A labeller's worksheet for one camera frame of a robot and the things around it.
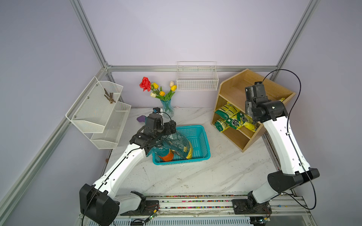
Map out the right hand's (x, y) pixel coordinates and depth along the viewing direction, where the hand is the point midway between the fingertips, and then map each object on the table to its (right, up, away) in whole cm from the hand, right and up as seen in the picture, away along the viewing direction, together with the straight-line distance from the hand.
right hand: (259, 108), depth 70 cm
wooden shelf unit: (-8, +12, +15) cm, 21 cm away
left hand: (-47, -8, +8) cm, 48 cm away
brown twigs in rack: (-83, +8, +14) cm, 85 cm away
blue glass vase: (-52, +2, +43) cm, 67 cm away
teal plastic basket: (-29, -18, +31) cm, 46 cm away
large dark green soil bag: (-41, -19, +8) cm, 46 cm away
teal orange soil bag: (-49, -26, +9) cm, 56 cm away
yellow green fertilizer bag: (-9, 0, +23) cm, 25 cm away
